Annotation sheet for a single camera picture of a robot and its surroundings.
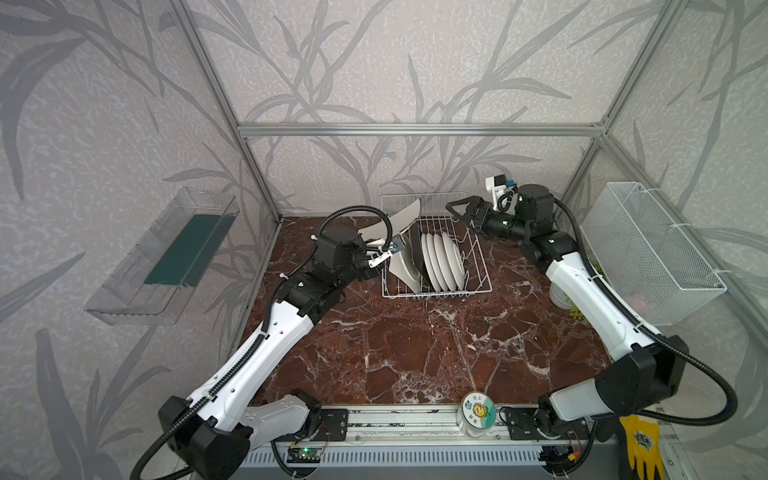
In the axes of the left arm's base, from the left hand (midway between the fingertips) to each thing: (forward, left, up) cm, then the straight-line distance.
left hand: (380, 229), depth 71 cm
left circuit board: (-43, +18, -34) cm, 57 cm away
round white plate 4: (+5, -21, -20) cm, 30 cm away
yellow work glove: (-40, -63, -29) cm, 80 cm away
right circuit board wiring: (-43, -44, -32) cm, 69 cm away
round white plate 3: (+2, -18, -19) cm, 26 cm away
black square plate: (+8, -9, -15) cm, 19 cm away
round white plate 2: (+2, -16, -18) cm, 24 cm away
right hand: (+6, -18, +3) cm, 19 cm away
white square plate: (+1, -6, -17) cm, 18 cm away
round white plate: (+3, -13, -18) cm, 22 cm away
